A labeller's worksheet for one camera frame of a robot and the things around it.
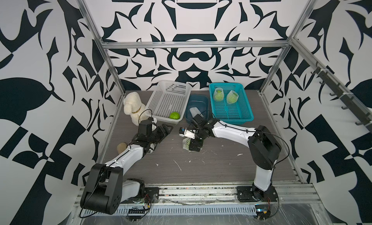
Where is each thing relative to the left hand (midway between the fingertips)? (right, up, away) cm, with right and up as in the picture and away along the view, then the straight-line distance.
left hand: (169, 127), depth 87 cm
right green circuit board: (+47, -40, -16) cm, 64 cm away
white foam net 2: (+16, +9, +18) cm, 26 cm away
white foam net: (+44, +19, +21) cm, 52 cm away
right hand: (+13, -7, +2) cm, 15 cm away
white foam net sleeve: (+31, +22, +24) cm, 45 cm away
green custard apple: (+3, +6, +9) cm, 11 cm away
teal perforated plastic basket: (+49, +7, +20) cm, 53 cm away
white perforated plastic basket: (-3, +15, +24) cm, 29 cm away
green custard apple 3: (+44, +19, +21) cm, 52 cm away
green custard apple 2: (+34, +21, +21) cm, 45 cm away
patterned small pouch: (-11, -14, 0) cm, 18 cm away
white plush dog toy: (-21, +12, 0) cm, 25 cm away
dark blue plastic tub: (+22, +16, +25) cm, 37 cm away
